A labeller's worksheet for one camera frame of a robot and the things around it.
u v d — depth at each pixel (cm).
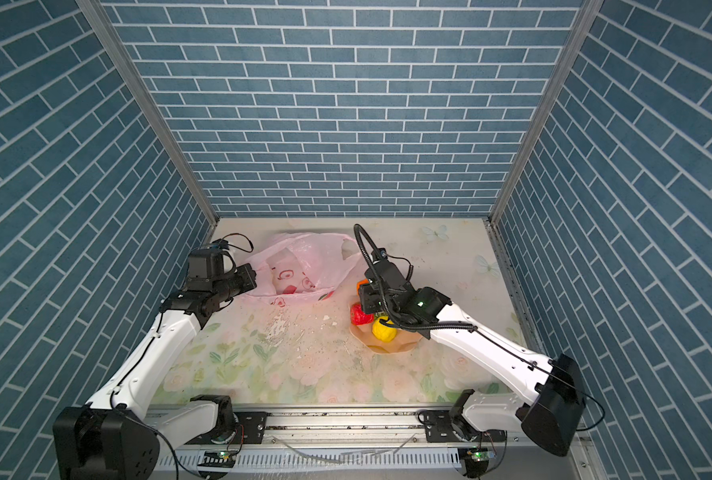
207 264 60
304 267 101
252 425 75
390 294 55
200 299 56
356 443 73
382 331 85
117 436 38
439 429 74
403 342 86
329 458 71
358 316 84
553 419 37
